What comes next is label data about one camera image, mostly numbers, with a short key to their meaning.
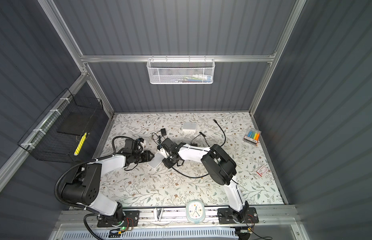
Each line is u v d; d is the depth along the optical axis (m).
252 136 1.05
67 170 0.75
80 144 0.70
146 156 0.84
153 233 0.71
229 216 0.73
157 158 0.92
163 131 1.08
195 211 0.73
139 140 0.89
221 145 1.01
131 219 0.72
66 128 0.75
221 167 0.56
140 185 0.85
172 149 0.75
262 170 0.89
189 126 1.11
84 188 0.45
